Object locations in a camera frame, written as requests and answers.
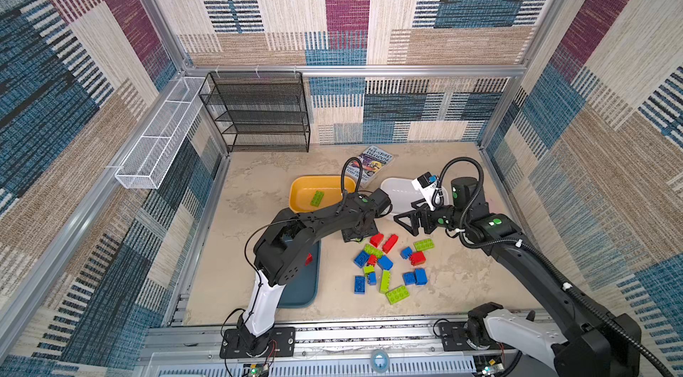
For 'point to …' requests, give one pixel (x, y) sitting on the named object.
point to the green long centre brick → (373, 251)
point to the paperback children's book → (374, 160)
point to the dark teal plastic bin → (303, 292)
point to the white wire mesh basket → (144, 167)
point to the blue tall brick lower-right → (421, 276)
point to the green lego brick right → (424, 244)
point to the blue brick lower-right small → (409, 278)
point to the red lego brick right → (417, 258)
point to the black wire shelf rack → (259, 111)
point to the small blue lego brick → (406, 252)
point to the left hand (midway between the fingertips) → (366, 233)
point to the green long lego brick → (317, 198)
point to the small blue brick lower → (372, 278)
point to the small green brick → (369, 268)
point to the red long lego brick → (389, 243)
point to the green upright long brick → (385, 281)
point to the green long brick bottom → (397, 294)
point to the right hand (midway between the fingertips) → (408, 215)
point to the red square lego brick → (376, 239)
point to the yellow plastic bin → (312, 192)
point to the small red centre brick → (372, 260)
